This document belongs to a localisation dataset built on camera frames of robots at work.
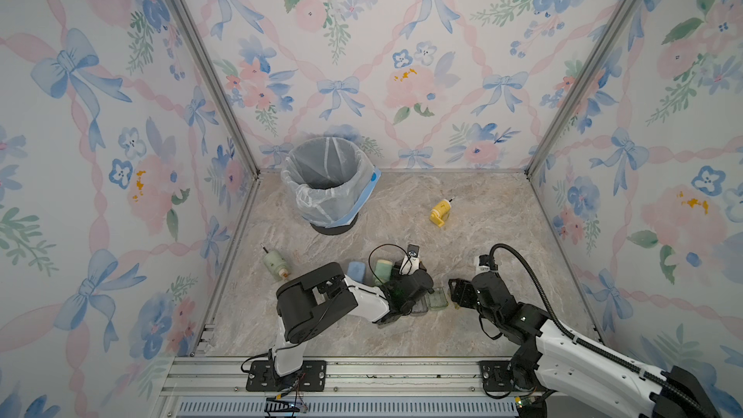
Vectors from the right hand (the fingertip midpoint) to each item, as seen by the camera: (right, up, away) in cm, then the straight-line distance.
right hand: (458, 283), depth 84 cm
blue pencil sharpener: (-30, +4, 0) cm, 30 cm away
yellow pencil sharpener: (-2, +20, +15) cm, 25 cm away
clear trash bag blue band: (-40, +31, +16) cm, 54 cm away
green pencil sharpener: (-22, +3, +1) cm, 22 cm away
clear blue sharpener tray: (-11, -7, +1) cm, 13 cm away
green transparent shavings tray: (-6, -6, +3) cm, 9 cm away
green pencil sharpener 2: (-53, +5, +1) cm, 54 cm away
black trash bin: (-39, +13, +18) cm, 45 cm away
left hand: (-11, +5, +5) cm, 13 cm away
